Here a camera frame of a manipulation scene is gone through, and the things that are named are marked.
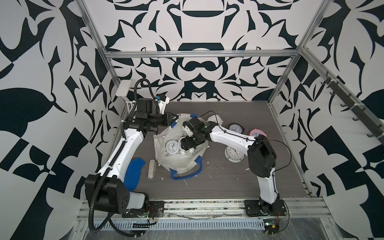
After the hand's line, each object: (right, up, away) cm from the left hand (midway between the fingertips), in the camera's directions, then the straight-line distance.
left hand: (176, 114), depth 77 cm
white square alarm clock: (+24, -2, +29) cm, 38 cm away
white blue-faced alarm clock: (+3, -22, +12) cm, 26 cm away
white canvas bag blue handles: (+2, -27, -1) cm, 27 cm away
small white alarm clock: (-4, -19, +14) cm, 24 cm away
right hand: (+4, -16, +11) cm, 20 cm away
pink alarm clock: (+49, -11, +22) cm, 55 cm away
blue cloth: (-25, -33, +7) cm, 42 cm away
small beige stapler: (-14, -27, +8) cm, 32 cm away
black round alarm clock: (+38, -8, +26) cm, 47 cm away
